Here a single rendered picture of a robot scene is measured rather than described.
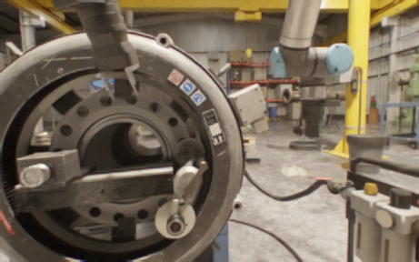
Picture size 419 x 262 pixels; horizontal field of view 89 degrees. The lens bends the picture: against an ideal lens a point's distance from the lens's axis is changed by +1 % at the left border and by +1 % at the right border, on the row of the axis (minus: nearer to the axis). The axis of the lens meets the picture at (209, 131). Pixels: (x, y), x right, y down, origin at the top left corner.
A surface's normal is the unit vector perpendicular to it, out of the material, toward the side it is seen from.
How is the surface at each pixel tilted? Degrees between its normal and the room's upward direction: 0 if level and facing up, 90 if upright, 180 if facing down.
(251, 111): 90
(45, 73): 90
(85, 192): 90
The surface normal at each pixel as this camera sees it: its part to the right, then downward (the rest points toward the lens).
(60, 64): 0.17, 0.08
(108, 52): -0.08, 0.43
